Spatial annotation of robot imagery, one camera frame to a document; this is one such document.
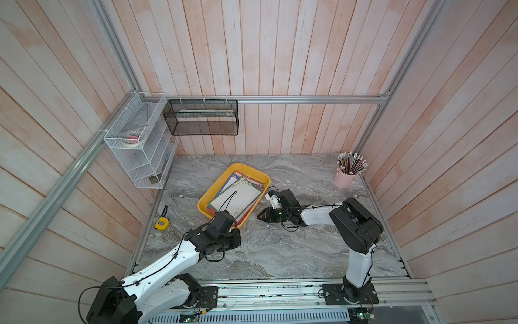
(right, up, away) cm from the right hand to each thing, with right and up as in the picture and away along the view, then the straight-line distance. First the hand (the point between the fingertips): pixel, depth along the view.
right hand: (259, 216), depth 94 cm
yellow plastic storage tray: (-8, +23, +15) cm, 29 cm away
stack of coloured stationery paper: (-13, +19, +16) cm, 28 cm away
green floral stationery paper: (-7, +10, +9) cm, 15 cm away
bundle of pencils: (+47, +26, +7) cm, 55 cm away
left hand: (-8, -8, -14) cm, 18 cm away
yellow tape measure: (-45, -2, -3) cm, 45 cm away
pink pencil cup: (+45, +17, +11) cm, 49 cm away
